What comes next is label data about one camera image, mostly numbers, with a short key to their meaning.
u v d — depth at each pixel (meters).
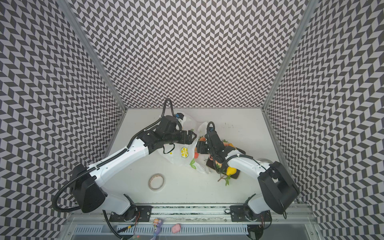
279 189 0.42
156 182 0.83
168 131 0.59
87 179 0.42
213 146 0.65
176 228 0.67
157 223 0.68
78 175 0.41
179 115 0.69
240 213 0.73
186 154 0.82
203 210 0.77
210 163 0.89
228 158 0.56
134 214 0.67
